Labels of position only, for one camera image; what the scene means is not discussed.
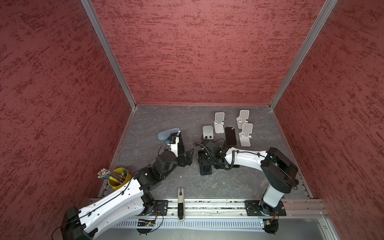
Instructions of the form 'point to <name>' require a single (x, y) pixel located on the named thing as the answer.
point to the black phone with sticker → (230, 136)
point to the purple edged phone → (181, 149)
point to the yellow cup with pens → (117, 178)
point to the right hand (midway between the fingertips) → (202, 164)
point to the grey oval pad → (164, 135)
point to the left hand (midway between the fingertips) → (186, 152)
